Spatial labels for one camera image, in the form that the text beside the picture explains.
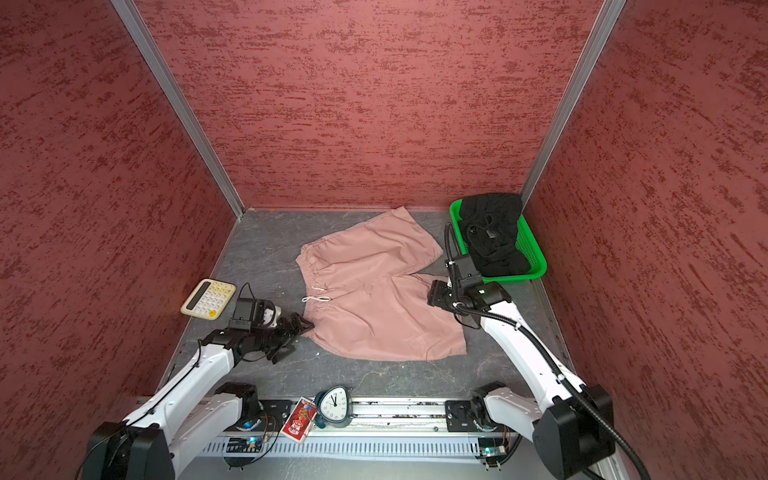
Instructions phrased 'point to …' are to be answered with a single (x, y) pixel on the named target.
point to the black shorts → (489, 222)
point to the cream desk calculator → (207, 299)
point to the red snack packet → (299, 419)
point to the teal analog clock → (334, 407)
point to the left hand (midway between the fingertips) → (306, 341)
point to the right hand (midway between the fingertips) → (435, 303)
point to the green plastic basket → (526, 240)
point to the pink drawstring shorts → (364, 290)
